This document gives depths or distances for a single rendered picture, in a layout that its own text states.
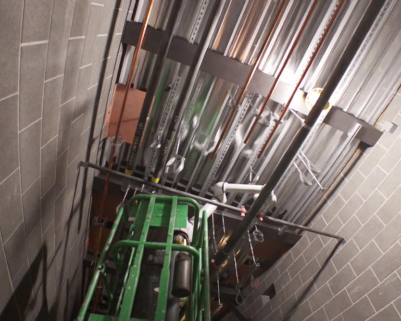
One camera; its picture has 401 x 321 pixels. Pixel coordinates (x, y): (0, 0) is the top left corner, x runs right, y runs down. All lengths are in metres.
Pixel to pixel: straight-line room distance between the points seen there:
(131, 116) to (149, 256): 1.72
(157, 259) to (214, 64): 1.77
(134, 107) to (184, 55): 0.85
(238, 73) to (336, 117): 1.22
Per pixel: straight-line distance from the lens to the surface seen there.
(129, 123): 2.88
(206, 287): 1.49
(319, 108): 2.04
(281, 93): 2.58
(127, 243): 1.58
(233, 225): 3.43
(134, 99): 2.76
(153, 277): 1.53
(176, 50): 2.39
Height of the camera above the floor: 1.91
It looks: 60 degrees up
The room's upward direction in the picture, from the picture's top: straight up
